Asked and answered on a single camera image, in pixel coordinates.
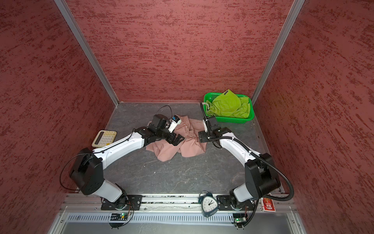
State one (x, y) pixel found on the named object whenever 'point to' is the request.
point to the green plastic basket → (228, 119)
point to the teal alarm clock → (210, 205)
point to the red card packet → (268, 204)
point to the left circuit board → (118, 217)
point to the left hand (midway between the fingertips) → (177, 136)
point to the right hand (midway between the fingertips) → (204, 138)
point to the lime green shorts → (229, 104)
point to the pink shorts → (189, 146)
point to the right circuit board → (239, 219)
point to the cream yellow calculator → (104, 138)
